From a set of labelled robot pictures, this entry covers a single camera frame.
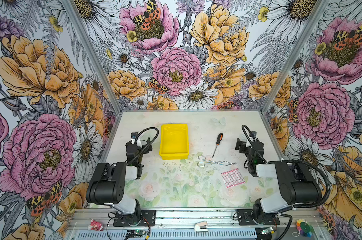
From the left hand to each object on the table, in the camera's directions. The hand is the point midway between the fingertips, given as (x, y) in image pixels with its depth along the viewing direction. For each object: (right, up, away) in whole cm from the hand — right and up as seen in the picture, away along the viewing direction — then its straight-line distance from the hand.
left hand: (142, 142), depth 94 cm
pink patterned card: (+54, -20, -6) cm, 58 cm away
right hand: (+64, 0, +1) cm, 64 cm away
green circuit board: (+3, -40, -23) cm, 46 cm away
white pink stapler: (+34, -37, -22) cm, 55 cm away
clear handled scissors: (+38, -13, +1) cm, 40 cm away
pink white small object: (-15, -36, -24) cm, 46 cm away
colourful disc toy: (+82, -37, -23) cm, 93 cm away
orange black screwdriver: (+50, +2, +11) cm, 52 cm away
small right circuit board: (+66, -39, -22) cm, 80 cm away
